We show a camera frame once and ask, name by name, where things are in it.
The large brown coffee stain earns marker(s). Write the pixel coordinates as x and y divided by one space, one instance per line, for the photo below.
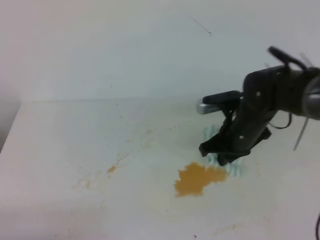
195 177

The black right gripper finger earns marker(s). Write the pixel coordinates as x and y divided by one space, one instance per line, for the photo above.
224 158

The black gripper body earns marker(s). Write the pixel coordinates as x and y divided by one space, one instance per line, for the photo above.
265 92

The green white zigzag rag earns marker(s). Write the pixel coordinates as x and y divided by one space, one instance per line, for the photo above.
233 169

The small brown coffee stain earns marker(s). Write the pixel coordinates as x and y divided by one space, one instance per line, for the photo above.
111 169

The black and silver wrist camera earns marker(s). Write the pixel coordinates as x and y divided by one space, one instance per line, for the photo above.
226 102

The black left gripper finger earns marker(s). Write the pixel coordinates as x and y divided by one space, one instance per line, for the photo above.
220 144

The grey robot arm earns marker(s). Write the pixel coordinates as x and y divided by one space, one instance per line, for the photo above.
311 106

